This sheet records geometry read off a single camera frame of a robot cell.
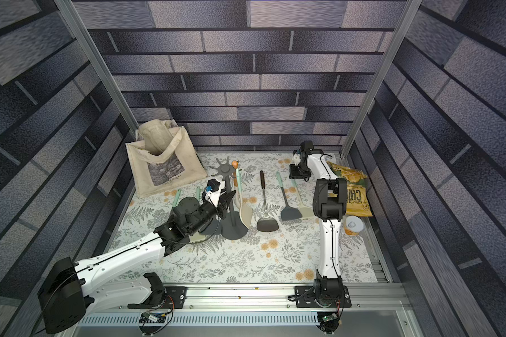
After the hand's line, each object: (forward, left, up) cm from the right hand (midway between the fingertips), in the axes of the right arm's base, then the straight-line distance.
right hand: (295, 174), depth 107 cm
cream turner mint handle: (-20, -4, -4) cm, 20 cm away
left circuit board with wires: (-64, +55, -5) cm, 85 cm away
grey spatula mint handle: (-14, +59, -1) cm, 61 cm away
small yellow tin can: (-29, -21, +2) cm, 36 cm away
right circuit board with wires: (-62, -7, -7) cm, 62 cm away
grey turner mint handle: (-21, +5, -3) cm, 22 cm away
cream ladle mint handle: (-28, +24, +9) cm, 38 cm away
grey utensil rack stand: (-29, +30, -3) cm, 42 cm away
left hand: (-27, +28, +24) cm, 45 cm away
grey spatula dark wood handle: (-27, +15, -3) cm, 31 cm away
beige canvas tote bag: (-11, +58, +24) cm, 63 cm away
